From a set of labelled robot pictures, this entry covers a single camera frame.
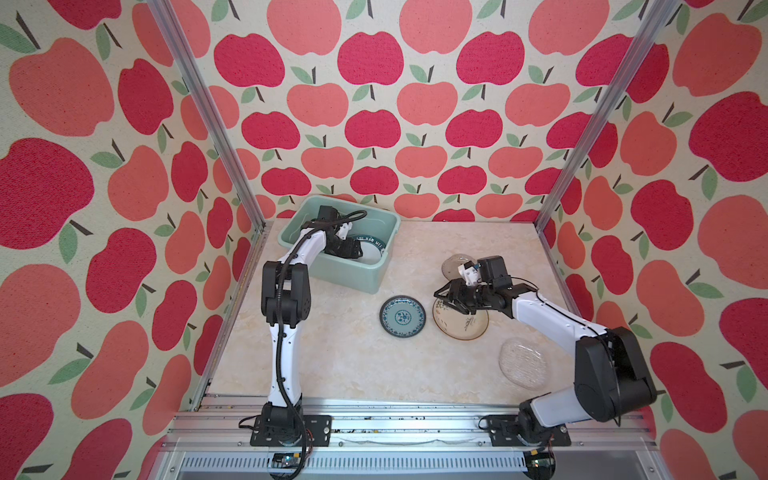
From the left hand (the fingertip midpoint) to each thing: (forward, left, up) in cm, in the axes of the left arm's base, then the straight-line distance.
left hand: (356, 253), depth 105 cm
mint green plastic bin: (-14, 0, +7) cm, 16 cm away
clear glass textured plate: (-37, -51, -6) cm, 63 cm away
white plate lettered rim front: (+3, -6, -1) cm, 6 cm away
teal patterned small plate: (-22, -16, -6) cm, 27 cm away
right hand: (-21, -27, +5) cm, 35 cm away
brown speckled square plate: (-2, -34, -5) cm, 35 cm away
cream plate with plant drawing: (-25, -32, -5) cm, 41 cm away
